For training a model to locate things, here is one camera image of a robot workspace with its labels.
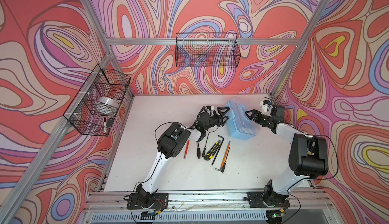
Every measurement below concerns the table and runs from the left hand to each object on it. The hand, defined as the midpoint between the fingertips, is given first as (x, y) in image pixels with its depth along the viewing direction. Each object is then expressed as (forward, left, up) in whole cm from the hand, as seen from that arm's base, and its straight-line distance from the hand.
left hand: (232, 112), depth 88 cm
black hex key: (-15, +8, -16) cm, 24 cm away
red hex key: (-12, +27, -16) cm, 34 cm away
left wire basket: (-12, +74, +16) cm, 77 cm away
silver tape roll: (-6, +66, +15) cm, 68 cm away
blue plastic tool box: (-8, -4, -2) cm, 9 cm away
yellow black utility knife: (-18, +12, -15) cm, 26 cm away
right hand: (+2, -12, -8) cm, 15 cm away
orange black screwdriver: (-21, +4, -17) cm, 27 cm away
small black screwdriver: (-15, +16, -16) cm, 28 cm away
